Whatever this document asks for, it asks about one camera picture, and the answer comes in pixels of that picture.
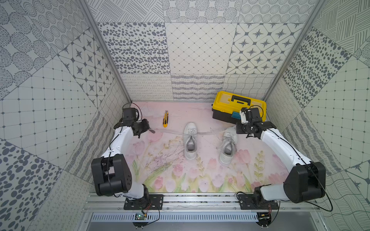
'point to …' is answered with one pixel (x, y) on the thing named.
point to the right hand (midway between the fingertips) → (239, 128)
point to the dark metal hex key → (152, 131)
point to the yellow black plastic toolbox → (227, 107)
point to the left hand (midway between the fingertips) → (146, 123)
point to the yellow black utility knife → (165, 119)
